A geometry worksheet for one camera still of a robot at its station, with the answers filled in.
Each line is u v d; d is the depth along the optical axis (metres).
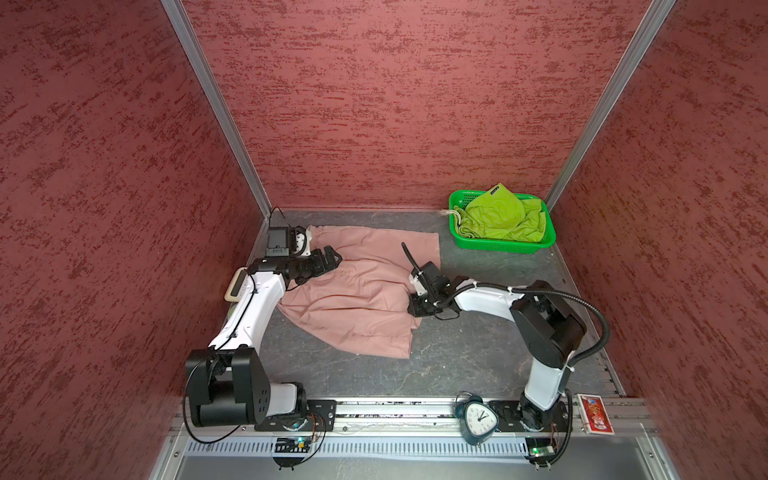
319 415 0.74
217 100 0.87
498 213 1.15
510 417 0.74
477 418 0.71
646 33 0.74
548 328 0.50
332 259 0.77
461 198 1.16
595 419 0.73
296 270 0.70
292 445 0.71
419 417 0.76
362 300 0.92
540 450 0.70
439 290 0.73
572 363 0.52
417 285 0.80
